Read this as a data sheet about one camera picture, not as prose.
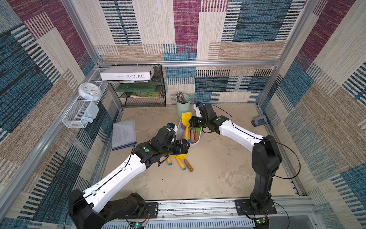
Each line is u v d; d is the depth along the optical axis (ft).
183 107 3.48
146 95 3.28
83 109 2.38
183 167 2.80
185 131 2.89
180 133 3.26
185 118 2.96
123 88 3.13
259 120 3.47
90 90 2.45
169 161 2.86
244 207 2.39
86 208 1.23
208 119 2.26
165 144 1.83
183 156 3.02
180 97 3.35
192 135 3.17
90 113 2.22
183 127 2.93
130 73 2.60
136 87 3.24
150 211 2.40
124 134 3.41
